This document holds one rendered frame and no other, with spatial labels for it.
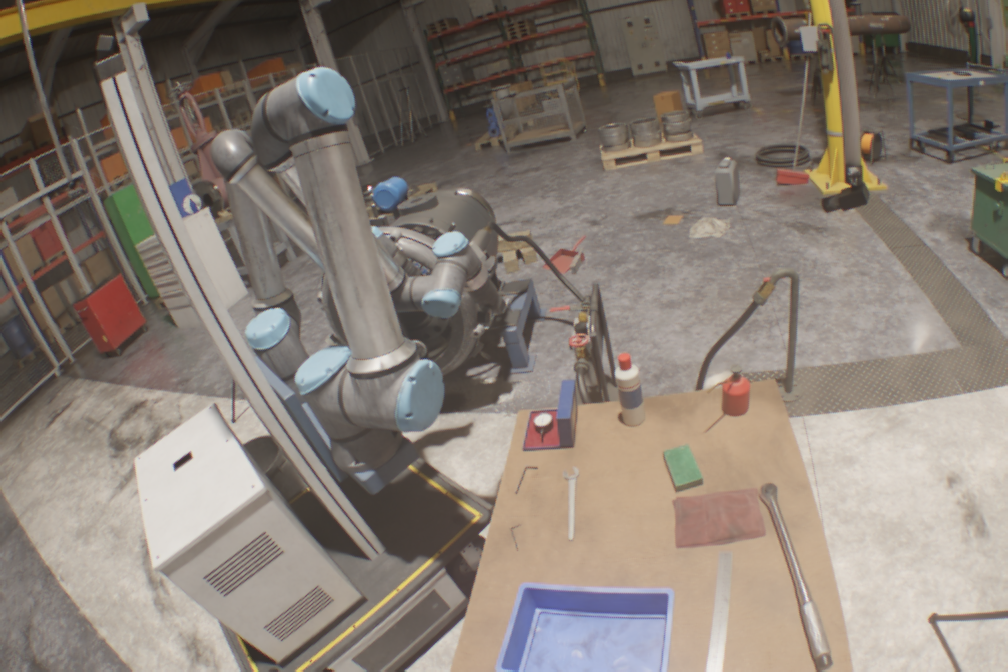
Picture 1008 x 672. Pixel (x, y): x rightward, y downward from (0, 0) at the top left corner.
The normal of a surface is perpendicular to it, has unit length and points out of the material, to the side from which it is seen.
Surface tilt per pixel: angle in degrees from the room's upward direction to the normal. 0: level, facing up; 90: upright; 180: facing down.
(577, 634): 0
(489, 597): 0
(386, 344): 85
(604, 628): 0
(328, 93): 83
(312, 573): 90
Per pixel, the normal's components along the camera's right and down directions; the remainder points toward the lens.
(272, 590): 0.69, 0.15
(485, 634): -0.27, -0.86
